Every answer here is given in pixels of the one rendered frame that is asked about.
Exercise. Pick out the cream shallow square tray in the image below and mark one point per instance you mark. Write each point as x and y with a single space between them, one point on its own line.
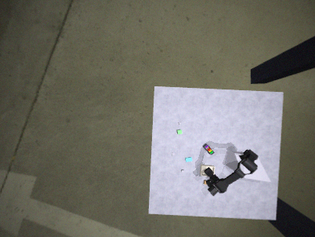
204 167

